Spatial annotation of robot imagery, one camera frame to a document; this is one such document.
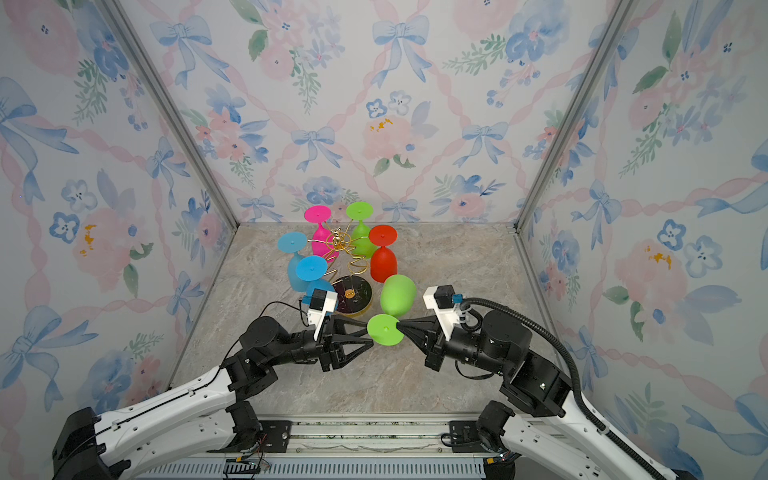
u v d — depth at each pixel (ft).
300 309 1.86
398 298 2.16
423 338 1.73
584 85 2.64
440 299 1.60
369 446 2.41
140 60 2.47
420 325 1.77
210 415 1.98
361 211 2.73
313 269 2.31
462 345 1.65
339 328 1.98
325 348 1.77
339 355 1.79
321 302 1.77
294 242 2.48
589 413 1.40
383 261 2.70
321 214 2.69
